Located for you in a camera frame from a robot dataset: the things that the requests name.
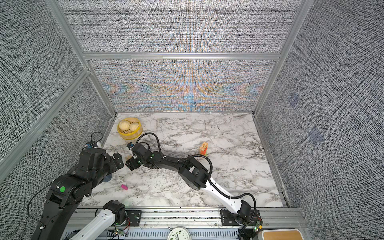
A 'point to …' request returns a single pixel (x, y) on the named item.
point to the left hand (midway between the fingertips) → (114, 159)
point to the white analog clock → (179, 233)
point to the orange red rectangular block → (203, 152)
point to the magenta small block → (124, 187)
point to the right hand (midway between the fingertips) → (130, 160)
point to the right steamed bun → (133, 126)
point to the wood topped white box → (281, 234)
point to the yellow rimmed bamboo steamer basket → (127, 135)
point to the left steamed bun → (124, 125)
